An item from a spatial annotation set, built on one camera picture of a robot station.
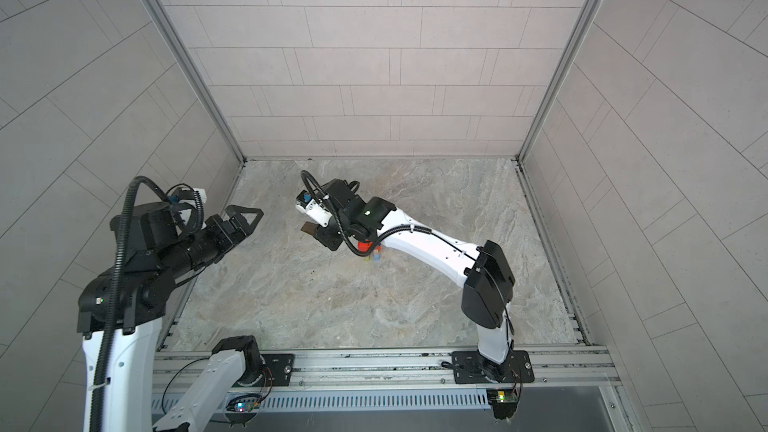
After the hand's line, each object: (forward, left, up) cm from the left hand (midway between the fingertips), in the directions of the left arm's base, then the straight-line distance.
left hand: (260, 218), depth 60 cm
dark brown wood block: (+6, -6, -14) cm, 17 cm away
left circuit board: (-30, +6, -30) cm, 43 cm away
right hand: (+5, -8, -14) cm, 17 cm away
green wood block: (+6, -19, -33) cm, 38 cm away
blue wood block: (+6, -22, -32) cm, 39 cm away
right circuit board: (-29, -53, -33) cm, 69 cm away
